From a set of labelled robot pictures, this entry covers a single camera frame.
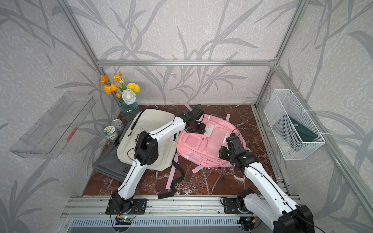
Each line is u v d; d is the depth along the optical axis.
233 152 0.61
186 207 0.76
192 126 0.82
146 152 0.59
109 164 0.83
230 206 0.73
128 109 1.02
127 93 0.81
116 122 1.02
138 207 0.73
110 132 0.94
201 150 0.89
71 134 0.65
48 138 0.64
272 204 0.41
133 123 0.97
